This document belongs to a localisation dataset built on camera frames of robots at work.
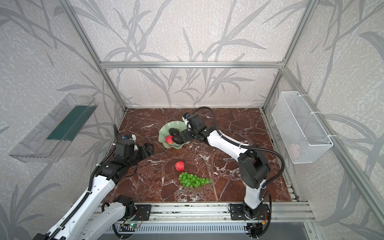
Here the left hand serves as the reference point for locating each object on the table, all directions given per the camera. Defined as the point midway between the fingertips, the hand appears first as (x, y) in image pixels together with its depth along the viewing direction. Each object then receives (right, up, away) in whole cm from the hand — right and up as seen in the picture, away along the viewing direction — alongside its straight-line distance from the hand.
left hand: (152, 144), depth 79 cm
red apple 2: (+6, 0, +17) cm, 18 cm away
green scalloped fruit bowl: (+1, +5, +23) cm, 23 cm away
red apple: (+14, -14, +5) cm, 20 cm away
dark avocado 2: (+12, 0, +15) cm, 19 cm away
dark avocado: (+8, +5, +20) cm, 22 cm away
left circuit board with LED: (-6, -38, -9) cm, 39 cm away
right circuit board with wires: (+54, -41, -7) cm, 68 cm away
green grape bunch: (+22, -20, +1) cm, 30 cm away
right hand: (+19, +9, +10) cm, 23 cm away
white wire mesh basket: (+69, +7, -18) cm, 71 cm away
